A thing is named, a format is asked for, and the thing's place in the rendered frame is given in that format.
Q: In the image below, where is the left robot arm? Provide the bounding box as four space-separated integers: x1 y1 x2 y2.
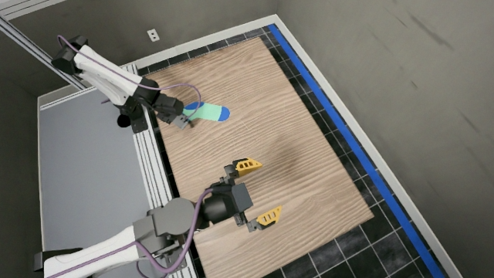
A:
51 35 188 134

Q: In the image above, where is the mint green sock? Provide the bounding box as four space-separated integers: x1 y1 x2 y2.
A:
182 102 230 121

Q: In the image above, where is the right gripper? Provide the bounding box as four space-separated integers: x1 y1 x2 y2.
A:
204 158 282 232

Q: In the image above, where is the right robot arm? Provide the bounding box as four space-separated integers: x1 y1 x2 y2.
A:
32 178 253 278

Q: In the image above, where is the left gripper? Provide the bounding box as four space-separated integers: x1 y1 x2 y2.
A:
156 112 171 124

